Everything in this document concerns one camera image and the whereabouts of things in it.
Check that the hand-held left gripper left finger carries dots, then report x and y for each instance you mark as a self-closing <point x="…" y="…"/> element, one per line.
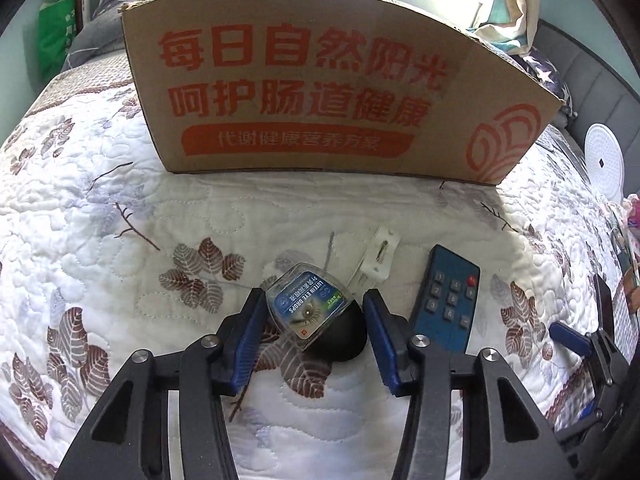
<point x="245" y="340"/>

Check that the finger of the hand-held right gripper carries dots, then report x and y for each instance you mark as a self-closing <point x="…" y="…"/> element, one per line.
<point x="567" y="337"/>

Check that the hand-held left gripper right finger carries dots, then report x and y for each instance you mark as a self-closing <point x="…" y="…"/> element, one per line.
<point x="382" y="345"/>

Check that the black round case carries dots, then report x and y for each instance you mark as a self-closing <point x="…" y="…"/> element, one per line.
<point x="340" y="345"/>

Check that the clear eye drops box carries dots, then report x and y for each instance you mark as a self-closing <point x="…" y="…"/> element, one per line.
<point x="305" y="305"/>

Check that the printed cardboard box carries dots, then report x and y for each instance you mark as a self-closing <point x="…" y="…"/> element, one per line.
<point x="300" y="85"/>

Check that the blue remote control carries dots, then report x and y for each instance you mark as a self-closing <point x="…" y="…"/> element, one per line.
<point x="445" y="300"/>

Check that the white plastic clip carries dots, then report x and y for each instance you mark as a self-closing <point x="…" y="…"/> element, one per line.
<point x="377" y="260"/>

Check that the pink patterned object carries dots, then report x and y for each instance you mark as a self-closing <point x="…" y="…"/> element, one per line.
<point x="632" y="220"/>

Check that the floral quilted bedspread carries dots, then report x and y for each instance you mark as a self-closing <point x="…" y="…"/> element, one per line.
<point x="150" y="210"/>

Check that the white round perforated stool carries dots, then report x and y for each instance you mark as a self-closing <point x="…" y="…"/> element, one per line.
<point x="602" y="160"/>

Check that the dark star print pillow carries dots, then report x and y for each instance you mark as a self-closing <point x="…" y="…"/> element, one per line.
<point x="545" y="75"/>

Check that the grey padded headboard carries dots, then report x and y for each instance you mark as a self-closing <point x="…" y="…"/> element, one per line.
<point x="590" y="70"/>

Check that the striped curtain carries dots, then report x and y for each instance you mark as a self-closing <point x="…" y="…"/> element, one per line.
<point x="515" y="5"/>

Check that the grey star print pillow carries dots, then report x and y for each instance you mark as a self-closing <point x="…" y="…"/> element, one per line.
<point x="95" y="35"/>

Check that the green shopping bag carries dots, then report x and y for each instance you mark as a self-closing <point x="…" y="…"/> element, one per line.
<point x="55" y="30"/>

